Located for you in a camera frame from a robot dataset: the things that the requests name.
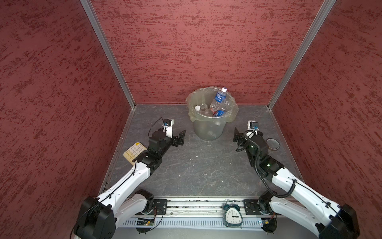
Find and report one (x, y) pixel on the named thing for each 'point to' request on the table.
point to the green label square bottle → (203, 106)
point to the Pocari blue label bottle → (219, 103)
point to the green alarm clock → (233, 216)
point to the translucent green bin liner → (206, 95)
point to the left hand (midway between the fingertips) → (177, 131)
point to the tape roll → (273, 144)
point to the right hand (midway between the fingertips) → (242, 131)
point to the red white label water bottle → (197, 108)
